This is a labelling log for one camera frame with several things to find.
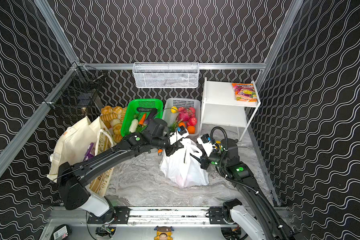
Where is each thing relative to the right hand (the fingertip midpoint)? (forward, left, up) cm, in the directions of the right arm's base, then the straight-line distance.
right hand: (192, 153), depth 72 cm
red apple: (+33, -1, -13) cm, 35 cm away
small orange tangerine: (+32, +7, -15) cm, 36 cm away
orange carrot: (+37, +36, -17) cm, 54 cm away
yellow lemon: (+48, +14, -18) cm, 53 cm away
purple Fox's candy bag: (+3, +57, -7) cm, 57 cm away
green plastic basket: (+43, +45, -15) cm, 64 cm away
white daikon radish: (+31, +41, -16) cm, 53 cm away
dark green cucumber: (+48, +36, -17) cm, 63 cm away
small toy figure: (-30, +13, -20) cm, 39 cm away
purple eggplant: (+47, +30, -19) cm, 58 cm away
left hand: (+2, +2, +4) cm, 5 cm away
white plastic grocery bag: (-5, +5, -8) cm, 10 cm away
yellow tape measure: (-1, -11, +10) cm, 15 cm away
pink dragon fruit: (+37, +4, -10) cm, 38 cm away
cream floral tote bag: (+2, +61, +1) cm, 62 cm away
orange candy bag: (+30, -29, +13) cm, 43 cm away
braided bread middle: (+40, +59, -17) cm, 73 cm away
